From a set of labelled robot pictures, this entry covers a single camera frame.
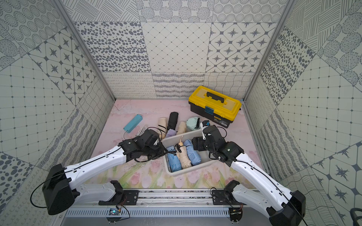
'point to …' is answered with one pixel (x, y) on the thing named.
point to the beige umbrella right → (182, 128)
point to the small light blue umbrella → (193, 155)
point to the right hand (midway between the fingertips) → (199, 141)
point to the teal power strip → (133, 123)
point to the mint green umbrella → (193, 123)
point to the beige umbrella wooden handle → (185, 162)
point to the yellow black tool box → (220, 108)
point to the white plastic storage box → (206, 158)
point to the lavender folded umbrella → (170, 133)
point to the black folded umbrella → (173, 120)
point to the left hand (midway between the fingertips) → (168, 149)
